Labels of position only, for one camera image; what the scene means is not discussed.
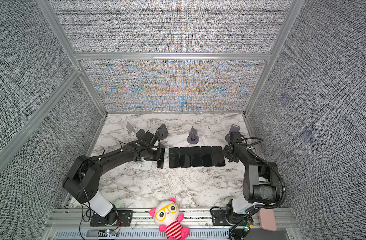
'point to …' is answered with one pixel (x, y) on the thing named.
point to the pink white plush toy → (167, 214)
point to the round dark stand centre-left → (162, 132)
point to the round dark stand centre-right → (193, 139)
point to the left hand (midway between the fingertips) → (162, 156)
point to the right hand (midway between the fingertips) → (229, 153)
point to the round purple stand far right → (233, 128)
